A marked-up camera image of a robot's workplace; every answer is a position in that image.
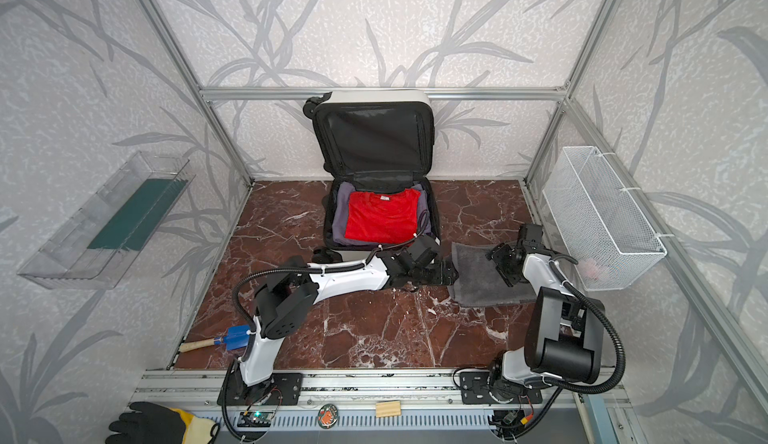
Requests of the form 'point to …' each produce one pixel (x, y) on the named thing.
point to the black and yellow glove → (148, 423)
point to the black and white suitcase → (377, 147)
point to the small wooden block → (387, 409)
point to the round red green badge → (328, 416)
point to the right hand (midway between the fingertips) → (494, 252)
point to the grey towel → (480, 282)
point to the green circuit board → (255, 419)
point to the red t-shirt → (387, 216)
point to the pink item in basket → (592, 269)
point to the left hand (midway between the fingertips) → (454, 270)
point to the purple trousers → (340, 213)
